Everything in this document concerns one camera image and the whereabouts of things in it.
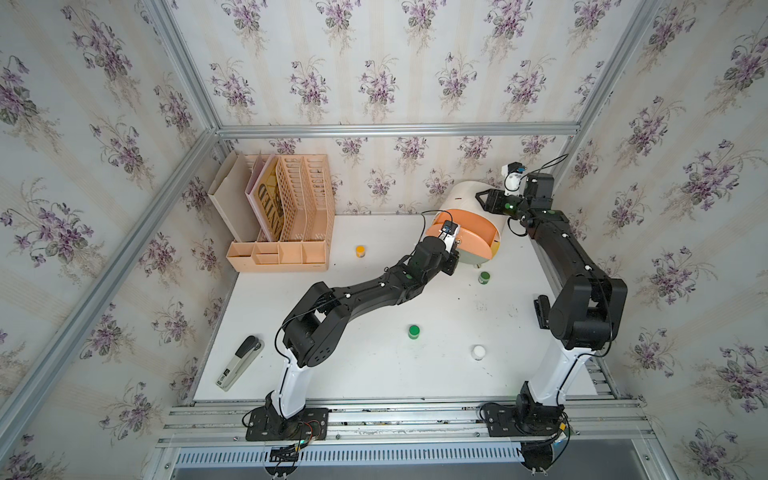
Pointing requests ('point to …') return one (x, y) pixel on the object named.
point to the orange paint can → (360, 251)
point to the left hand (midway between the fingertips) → (458, 245)
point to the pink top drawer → (476, 234)
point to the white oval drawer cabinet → (461, 196)
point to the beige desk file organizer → (306, 212)
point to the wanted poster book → (265, 197)
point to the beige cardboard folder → (228, 195)
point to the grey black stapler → (244, 357)
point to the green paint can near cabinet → (484, 278)
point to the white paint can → (478, 352)
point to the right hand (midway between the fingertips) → (487, 194)
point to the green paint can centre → (414, 332)
